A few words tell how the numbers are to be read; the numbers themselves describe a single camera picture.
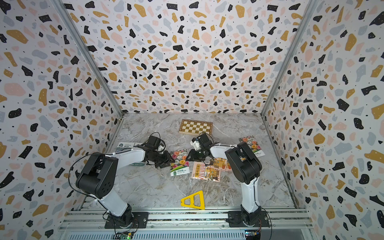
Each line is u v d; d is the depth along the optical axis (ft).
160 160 2.67
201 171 2.99
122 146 3.34
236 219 2.45
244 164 1.75
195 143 3.03
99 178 1.54
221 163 3.09
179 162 3.11
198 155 2.81
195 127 3.60
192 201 2.61
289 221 2.47
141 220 2.41
